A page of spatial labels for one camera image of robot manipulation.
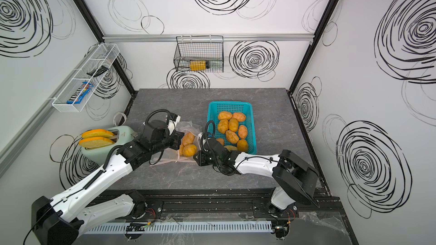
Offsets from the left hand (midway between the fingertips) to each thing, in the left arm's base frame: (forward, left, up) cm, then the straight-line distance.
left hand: (183, 133), depth 77 cm
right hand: (-6, -5, -10) cm, 13 cm away
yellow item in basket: (+32, -4, +14) cm, 36 cm away
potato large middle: (+7, -23, -14) cm, 28 cm away
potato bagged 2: (+3, 0, -11) cm, 12 cm away
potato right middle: (+10, -30, -13) cm, 34 cm away
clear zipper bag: (-9, +2, -4) cm, 10 cm away
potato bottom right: (+2, -29, -13) cm, 32 cm away
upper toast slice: (-2, +38, +2) cm, 38 cm away
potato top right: (+21, -29, -13) cm, 37 cm away
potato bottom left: (+14, -18, -13) cm, 27 cm away
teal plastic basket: (+25, -13, -11) cm, 31 cm away
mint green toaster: (-8, +38, -7) cm, 40 cm away
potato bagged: (-4, -2, -9) cm, 10 cm away
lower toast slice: (-6, +37, 0) cm, 38 cm away
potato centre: (+14, -24, -13) cm, 31 cm away
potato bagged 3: (+22, -19, -13) cm, 32 cm away
